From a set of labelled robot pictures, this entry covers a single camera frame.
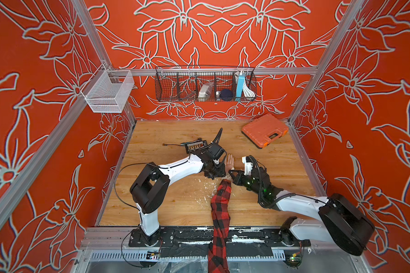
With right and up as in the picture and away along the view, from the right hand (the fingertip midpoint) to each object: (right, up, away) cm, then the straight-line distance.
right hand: (225, 172), depth 82 cm
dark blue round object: (+2, +41, +13) cm, 43 cm away
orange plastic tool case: (+29, +22, +25) cm, 44 cm away
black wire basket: (-24, +50, +18) cm, 58 cm away
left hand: (0, -2, +4) cm, 4 cm away
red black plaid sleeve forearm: (-3, -13, -8) cm, 16 cm away
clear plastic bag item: (-10, +42, +10) cm, 45 cm away
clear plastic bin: (-65, +43, +10) cm, 78 cm away
